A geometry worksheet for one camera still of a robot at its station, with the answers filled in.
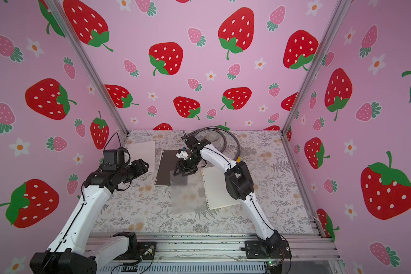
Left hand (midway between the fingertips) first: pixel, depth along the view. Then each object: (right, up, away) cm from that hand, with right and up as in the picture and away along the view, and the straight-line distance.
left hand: (145, 166), depth 80 cm
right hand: (+15, -4, +11) cm, 19 cm away
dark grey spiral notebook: (+4, -1, +26) cm, 26 cm away
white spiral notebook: (+35, -17, +13) cm, 41 cm away
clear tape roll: (+33, +16, +37) cm, 52 cm away
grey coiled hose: (+25, +22, +42) cm, 54 cm away
